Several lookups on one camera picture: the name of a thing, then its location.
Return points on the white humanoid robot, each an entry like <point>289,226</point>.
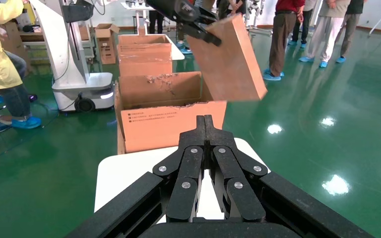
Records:
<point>256,6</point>

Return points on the person in red shirt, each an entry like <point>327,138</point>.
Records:
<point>281,33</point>

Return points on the small black floor device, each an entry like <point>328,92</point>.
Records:
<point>33,97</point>

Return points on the person in dark trousers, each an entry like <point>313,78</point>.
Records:
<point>305,23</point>

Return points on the person in black clothes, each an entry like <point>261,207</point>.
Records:
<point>156,23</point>

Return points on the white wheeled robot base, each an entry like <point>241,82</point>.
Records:
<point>72,59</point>

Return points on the person in olive trousers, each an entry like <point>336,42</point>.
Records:
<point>184,42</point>

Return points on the cardboard box with Chinese print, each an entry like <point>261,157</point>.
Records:
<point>144,62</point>

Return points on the white background table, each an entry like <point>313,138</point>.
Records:
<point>177,52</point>

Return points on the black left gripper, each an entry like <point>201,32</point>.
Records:
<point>174,8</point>

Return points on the big open torn cardboard box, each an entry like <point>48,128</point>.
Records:
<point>151,128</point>

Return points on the person in black trousers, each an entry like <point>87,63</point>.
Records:
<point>223,8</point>

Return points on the white desk with items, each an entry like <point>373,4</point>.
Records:
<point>140,19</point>

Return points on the large plain cardboard box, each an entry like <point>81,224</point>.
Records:
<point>14,39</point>

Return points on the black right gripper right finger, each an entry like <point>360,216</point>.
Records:
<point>223,164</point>

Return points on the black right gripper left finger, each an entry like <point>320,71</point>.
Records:
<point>190,164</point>

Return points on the person in white trousers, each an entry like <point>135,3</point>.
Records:
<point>325,33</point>

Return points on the slim cardboard box with hole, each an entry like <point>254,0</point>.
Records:
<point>230,65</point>

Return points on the person in grey trousers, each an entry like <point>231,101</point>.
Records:
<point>350,29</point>

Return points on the small open cardboard box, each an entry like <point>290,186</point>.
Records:
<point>106,49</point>

